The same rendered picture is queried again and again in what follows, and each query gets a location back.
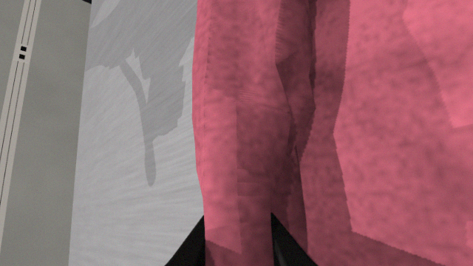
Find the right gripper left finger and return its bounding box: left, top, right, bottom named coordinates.
left=165, top=215, right=205, bottom=266

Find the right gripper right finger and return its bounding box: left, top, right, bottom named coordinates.
left=270, top=213, right=318, bottom=266

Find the pink towel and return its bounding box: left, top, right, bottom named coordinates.
left=192, top=0, right=473, bottom=266

